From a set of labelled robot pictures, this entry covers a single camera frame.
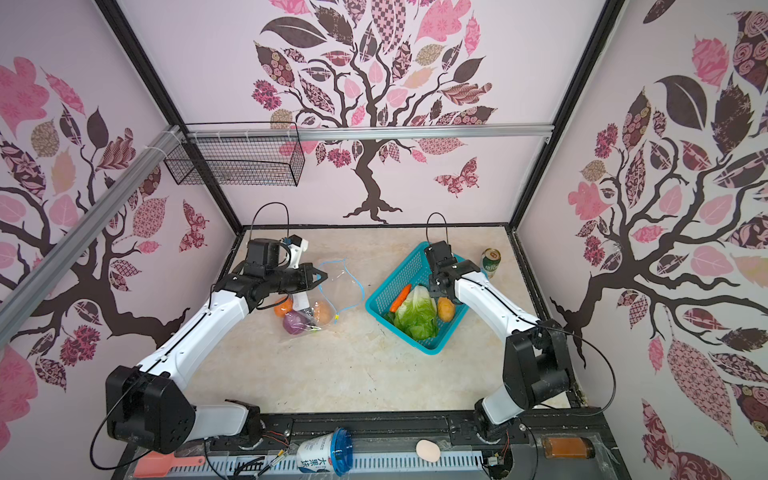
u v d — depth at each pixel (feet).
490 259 3.19
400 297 3.17
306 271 2.29
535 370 1.42
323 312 3.11
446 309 2.95
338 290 2.97
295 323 2.88
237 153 3.11
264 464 2.29
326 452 2.11
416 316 2.76
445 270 2.06
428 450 2.32
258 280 1.99
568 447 2.33
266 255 2.06
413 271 3.39
